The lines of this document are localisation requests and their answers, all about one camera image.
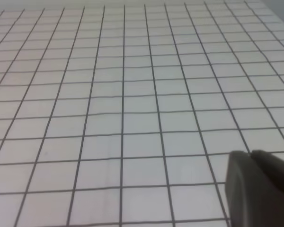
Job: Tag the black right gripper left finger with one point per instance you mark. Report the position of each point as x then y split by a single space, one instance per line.
240 189

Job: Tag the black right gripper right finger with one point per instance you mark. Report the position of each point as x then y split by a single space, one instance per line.
273 169

